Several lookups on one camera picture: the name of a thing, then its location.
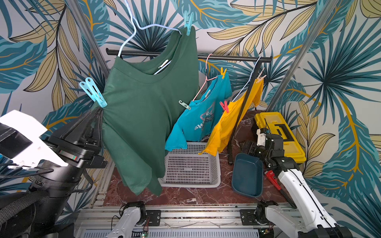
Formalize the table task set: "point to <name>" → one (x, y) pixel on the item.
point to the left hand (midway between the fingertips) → (100, 113)
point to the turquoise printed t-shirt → (196, 123)
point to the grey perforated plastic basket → (187, 168)
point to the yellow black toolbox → (274, 123)
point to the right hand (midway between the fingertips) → (247, 144)
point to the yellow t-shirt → (223, 133)
